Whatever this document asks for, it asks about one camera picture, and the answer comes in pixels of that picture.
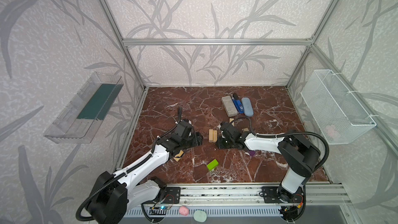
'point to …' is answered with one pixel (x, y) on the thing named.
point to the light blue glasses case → (247, 107)
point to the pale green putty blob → (200, 215)
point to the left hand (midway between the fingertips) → (201, 135)
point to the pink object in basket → (331, 131)
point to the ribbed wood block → (231, 120)
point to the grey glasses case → (229, 106)
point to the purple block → (252, 153)
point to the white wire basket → (339, 117)
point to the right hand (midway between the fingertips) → (215, 139)
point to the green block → (212, 164)
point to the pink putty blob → (183, 210)
